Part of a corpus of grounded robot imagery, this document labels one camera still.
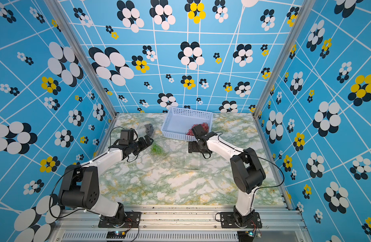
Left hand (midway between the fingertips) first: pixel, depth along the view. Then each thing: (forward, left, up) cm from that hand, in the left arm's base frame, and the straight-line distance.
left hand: (150, 141), depth 93 cm
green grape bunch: (-3, -3, -6) cm, 8 cm away
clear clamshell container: (-5, -10, -6) cm, 13 cm away
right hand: (-3, -30, -3) cm, 31 cm away
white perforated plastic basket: (+26, -16, -9) cm, 32 cm away
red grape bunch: (+12, -25, -6) cm, 29 cm away
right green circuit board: (-47, -51, -11) cm, 70 cm away
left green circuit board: (-46, +11, -12) cm, 49 cm away
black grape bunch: (+16, +5, -7) cm, 18 cm away
